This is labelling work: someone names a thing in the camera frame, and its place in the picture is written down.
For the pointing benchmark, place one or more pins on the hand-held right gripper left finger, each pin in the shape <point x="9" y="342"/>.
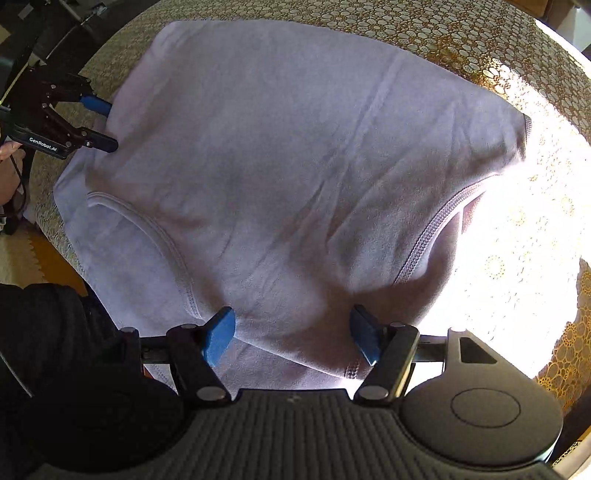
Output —
<point x="219" y="334"/>

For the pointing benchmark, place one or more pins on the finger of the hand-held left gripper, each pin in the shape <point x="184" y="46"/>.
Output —
<point x="97" y="105"/>
<point x="99" y="142"/>

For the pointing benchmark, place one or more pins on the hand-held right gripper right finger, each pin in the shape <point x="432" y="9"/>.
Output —
<point x="364" y="334"/>

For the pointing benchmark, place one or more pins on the lilac sweatshirt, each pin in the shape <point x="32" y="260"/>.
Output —
<point x="277" y="161"/>

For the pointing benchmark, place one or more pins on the person's left hand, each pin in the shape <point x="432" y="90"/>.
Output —
<point x="7" y="170"/>

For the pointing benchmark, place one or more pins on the beige foam floor mat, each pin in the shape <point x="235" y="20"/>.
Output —
<point x="27" y="263"/>

